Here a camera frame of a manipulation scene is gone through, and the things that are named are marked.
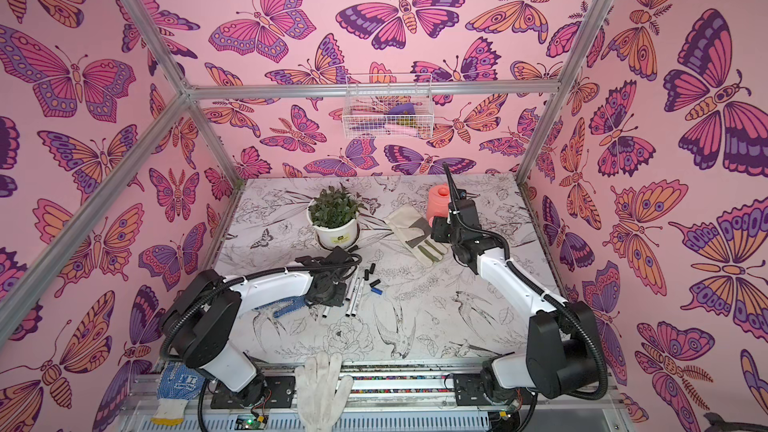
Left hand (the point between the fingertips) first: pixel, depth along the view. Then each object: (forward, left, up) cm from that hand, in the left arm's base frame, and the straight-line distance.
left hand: (337, 295), depth 90 cm
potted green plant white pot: (+19, +1, +15) cm, 24 cm away
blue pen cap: (+2, -12, -1) cm, 12 cm away
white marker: (-3, -6, 0) cm, 7 cm away
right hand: (+17, -32, +16) cm, 39 cm away
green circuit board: (-31, +18, -3) cm, 36 cm away
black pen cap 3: (+16, -4, +1) cm, 16 cm away
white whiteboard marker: (-5, +3, 0) cm, 6 cm away
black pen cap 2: (+4, -11, 0) cm, 11 cm away
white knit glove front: (-25, +1, 0) cm, 25 cm away
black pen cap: (+9, -10, 0) cm, 13 cm away
